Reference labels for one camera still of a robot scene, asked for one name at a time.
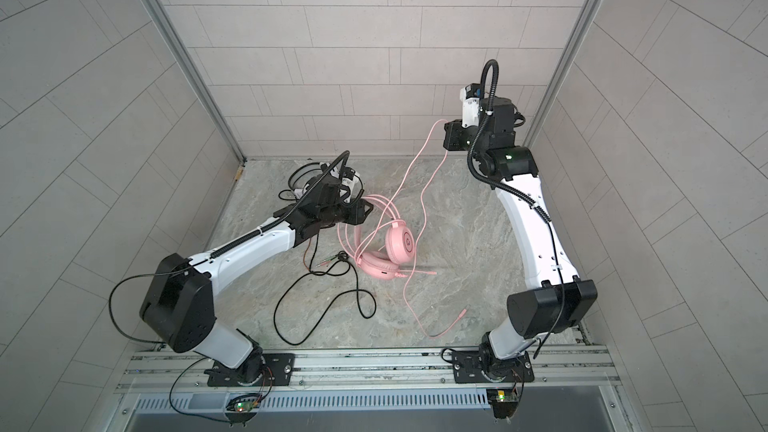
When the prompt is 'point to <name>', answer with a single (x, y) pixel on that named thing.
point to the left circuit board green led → (247, 403)
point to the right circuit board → (503, 401)
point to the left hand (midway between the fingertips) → (376, 202)
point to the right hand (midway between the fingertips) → (445, 122)
